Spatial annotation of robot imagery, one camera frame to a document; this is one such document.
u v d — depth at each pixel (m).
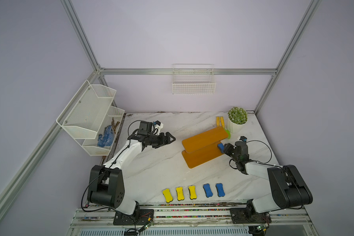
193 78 0.96
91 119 0.87
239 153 0.73
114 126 0.95
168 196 0.80
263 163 0.58
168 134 0.78
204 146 0.84
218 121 1.14
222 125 1.11
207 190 0.82
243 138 0.84
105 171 0.47
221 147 1.00
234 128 1.04
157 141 0.75
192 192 0.80
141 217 0.73
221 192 0.81
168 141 0.75
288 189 0.44
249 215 0.67
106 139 0.88
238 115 0.98
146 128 0.69
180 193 0.80
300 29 0.75
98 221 0.74
